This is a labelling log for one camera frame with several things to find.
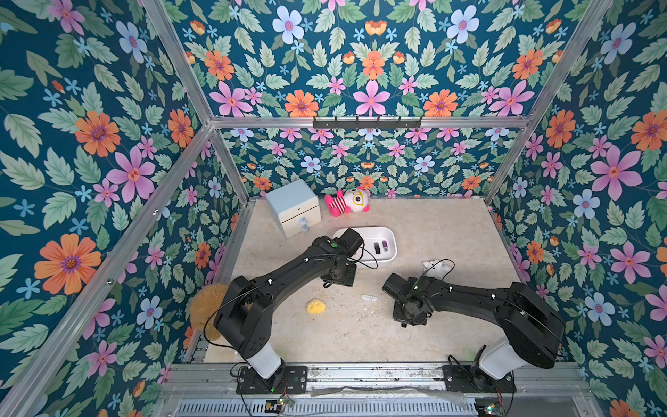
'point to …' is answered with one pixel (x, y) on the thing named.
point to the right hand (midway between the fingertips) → (400, 320)
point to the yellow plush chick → (316, 307)
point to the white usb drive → (369, 298)
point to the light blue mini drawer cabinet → (298, 206)
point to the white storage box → (379, 243)
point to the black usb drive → (377, 248)
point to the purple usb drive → (385, 246)
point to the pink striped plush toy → (355, 200)
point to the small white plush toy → (434, 268)
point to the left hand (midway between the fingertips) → (349, 278)
